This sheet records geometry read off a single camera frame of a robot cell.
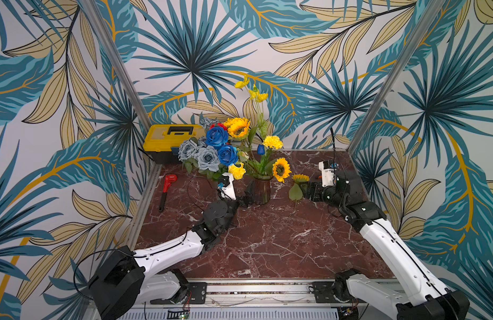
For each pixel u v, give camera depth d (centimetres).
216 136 62
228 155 56
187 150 72
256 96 75
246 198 66
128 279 40
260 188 98
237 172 69
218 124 73
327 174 67
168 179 103
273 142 72
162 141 101
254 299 73
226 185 61
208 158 69
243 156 77
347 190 56
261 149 80
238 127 69
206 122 75
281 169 78
